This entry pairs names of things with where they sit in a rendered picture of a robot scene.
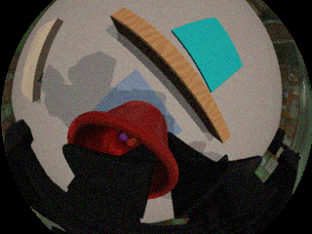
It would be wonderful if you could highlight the red cup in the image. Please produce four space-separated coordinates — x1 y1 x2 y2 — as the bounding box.
67 100 179 199

